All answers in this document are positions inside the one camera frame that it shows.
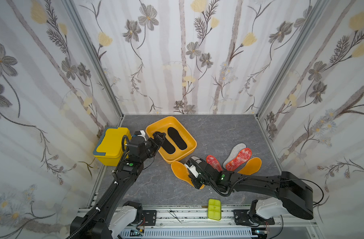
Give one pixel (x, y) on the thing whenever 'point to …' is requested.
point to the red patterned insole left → (214, 162)
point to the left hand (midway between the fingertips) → (165, 137)
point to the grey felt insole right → (233, 154)
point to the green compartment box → (214, 209)
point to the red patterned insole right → (243, 155)
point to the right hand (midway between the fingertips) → (189, 174)
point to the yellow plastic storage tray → (162, 125)
